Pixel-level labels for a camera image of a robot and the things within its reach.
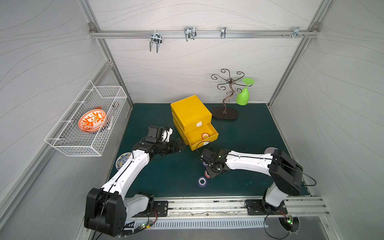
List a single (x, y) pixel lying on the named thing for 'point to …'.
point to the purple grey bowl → (270, 150)
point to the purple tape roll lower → (202, 181)
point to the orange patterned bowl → (92, 120)
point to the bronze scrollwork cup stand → (223, 113)
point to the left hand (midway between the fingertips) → (180, 147)
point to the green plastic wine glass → (242, 97)
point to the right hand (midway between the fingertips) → (212, 170)
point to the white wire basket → (67, 138)
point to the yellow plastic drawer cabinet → (192, 120)
